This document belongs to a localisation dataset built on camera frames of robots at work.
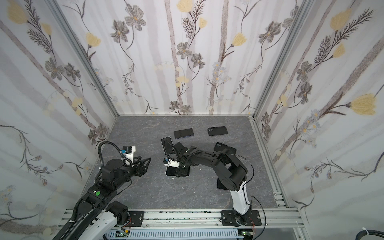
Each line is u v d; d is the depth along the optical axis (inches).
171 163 32.3
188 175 34.7
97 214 20.1
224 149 40.2
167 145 40.8
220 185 32.3
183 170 31.8
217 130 44.1
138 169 25.2
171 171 32.5
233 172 20.1
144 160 26.6
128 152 24.6
